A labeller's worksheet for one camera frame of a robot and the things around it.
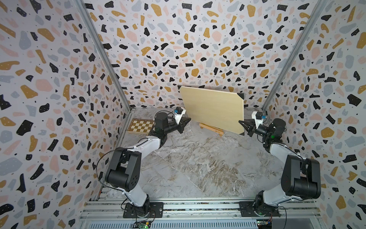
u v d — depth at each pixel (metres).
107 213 0.73
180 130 0.78
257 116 0.71
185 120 0.80
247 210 0.73
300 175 0.46
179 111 0.73
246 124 0.79
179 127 0.78
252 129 0.75
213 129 1.02
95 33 0.78
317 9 0.72
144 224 0.70
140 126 1.06
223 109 0.76
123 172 0.46
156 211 0.73
